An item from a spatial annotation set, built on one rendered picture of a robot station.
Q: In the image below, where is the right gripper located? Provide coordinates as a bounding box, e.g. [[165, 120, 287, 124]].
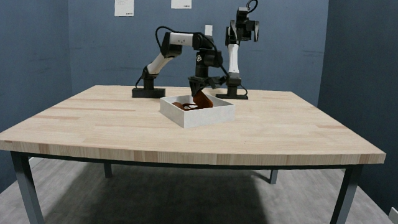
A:
[[188, 64, 211, 97]]

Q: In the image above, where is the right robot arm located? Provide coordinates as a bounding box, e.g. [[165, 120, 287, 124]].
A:
[[132, 32, 227, 92]]

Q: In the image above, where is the dark brown ball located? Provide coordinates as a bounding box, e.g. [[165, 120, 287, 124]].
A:
[[172, 102, 183, 110]]

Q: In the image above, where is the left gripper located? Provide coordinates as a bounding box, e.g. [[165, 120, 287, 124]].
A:
[[229, 19, 259, 42]]

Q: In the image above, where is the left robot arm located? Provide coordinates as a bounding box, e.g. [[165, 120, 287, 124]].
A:
[[216, 5, 250, 99]]

